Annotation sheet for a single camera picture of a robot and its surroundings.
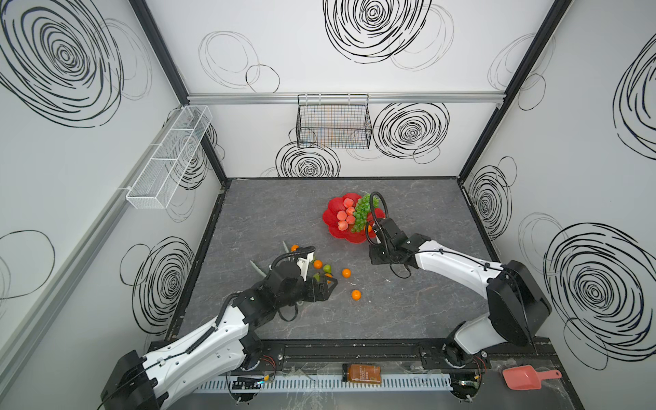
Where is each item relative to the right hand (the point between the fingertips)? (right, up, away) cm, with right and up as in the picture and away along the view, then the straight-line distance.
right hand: (372, 255), depth 88 cm
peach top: (-10, +13, +15) cm, 22 cm away
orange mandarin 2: (-15, -7, +1) cm, 17 cm away
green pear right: (-16, -5, +2) cm, 17 cm away
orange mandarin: (-19, -4, +4) cm, 20 cm away
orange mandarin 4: (-6, -12, -4) cm, 14 cm away
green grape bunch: (-1, +16, +17) cm, 23 cm away
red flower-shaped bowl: (-15, +12, +14) cm, 24 cm away
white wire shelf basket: (-65, +24, -15) cm, 71 cm away
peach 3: (-10, +9, +14) cm, 19 cm away
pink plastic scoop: (+40, -30, -17) cm, 53 cm away
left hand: (-15, -6, -12) cm, 20 cm away
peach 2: (-7, +11, +14) cm, 20 cm away
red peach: (-7, +18, +19) cm, 27 cm away
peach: (-7, +15, +17) cm, 24 cm away
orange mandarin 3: (-9, -6, +1) cm, 11 cm away
